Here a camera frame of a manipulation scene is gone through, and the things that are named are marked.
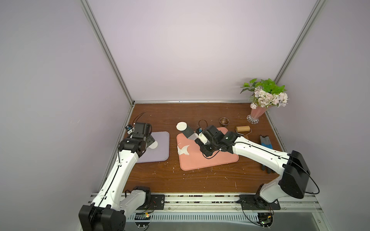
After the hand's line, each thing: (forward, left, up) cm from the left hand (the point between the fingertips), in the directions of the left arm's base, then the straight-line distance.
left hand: (147, 139), depth 79 cm
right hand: (-1, -31, -3) cm, 31 cm away
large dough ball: (+4, 0, -15) cm, 16 cm away
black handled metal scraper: (+7, -23, -5) cm, 25 cm away
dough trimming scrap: (+1, -20, -16) cm, 25 cm away
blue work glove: (+8, -75, -14) cm, 76 cm away
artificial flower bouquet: (+26, -70, +12) cm, 76 cm away
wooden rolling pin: (+17, -62, -15) cm, 67 cm away
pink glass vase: (+25, -70, -6) cm, 75 cm away
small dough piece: (+12, -18, -4) cm, 22 cm away
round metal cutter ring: (+25, -49, -15) cm, 58 cm away
